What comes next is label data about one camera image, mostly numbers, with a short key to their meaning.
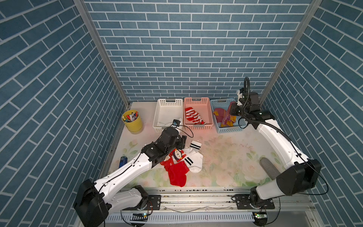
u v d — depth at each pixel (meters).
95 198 0.38
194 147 0.94
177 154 0.89
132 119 0.95
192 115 1.07
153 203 0.73
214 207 0.74
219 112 1.02
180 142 0.68
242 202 0.74
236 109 0.72
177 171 0.84
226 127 0.98
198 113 1.10
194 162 0.88
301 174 0.41
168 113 1.15
